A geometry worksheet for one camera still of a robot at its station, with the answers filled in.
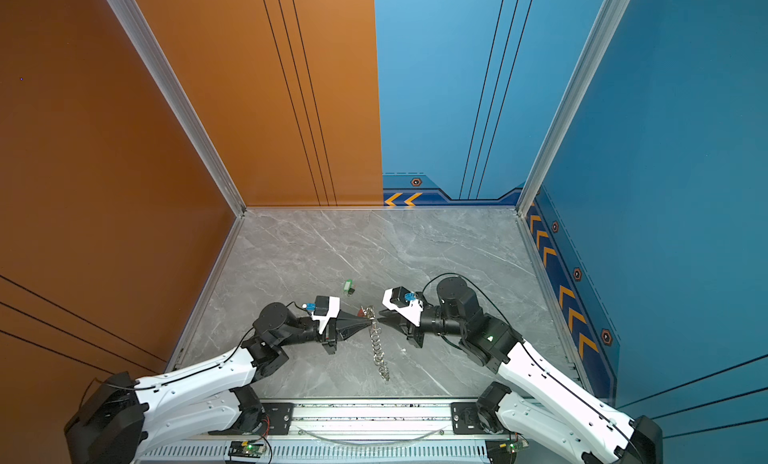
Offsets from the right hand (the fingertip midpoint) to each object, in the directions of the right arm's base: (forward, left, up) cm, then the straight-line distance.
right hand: (380, 315), depth 66 cm
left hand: (-1, +3, 0) cm, 3 cm away
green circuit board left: (-22, +33, -25) cm, 47 cm away
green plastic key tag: (+23, +13, -24) cm, 36 cm away
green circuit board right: (-22, -28, -26) cm, 44 cm away
